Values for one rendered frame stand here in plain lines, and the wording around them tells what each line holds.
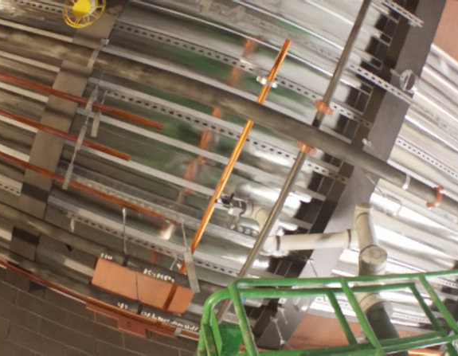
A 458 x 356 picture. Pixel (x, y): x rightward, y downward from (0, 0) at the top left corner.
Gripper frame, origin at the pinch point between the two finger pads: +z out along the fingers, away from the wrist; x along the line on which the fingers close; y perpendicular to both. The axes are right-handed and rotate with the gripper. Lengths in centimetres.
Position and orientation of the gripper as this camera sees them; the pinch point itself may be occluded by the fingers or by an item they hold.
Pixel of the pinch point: (213, 201)
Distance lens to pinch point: 322.4
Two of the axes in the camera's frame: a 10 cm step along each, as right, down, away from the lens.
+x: 3.7, 4.6, -8.1
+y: 4.0, -8.6, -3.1
